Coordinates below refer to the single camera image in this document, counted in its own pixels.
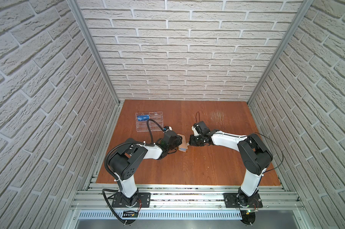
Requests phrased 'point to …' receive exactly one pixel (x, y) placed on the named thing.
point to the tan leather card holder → (183, 146)
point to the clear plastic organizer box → (142, 126)
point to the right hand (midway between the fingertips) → (191, 141)
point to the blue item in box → (143, 118)
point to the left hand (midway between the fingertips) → (185, 136)
